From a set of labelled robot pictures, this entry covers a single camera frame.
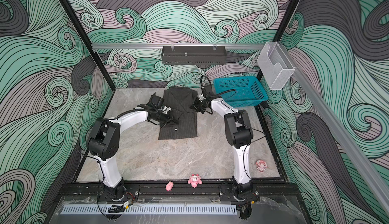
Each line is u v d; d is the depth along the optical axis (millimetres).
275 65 791
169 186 740
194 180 745
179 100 1104
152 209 697
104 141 498
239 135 556
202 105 861
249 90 1188
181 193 744
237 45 952
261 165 795
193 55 944
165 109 835
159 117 792
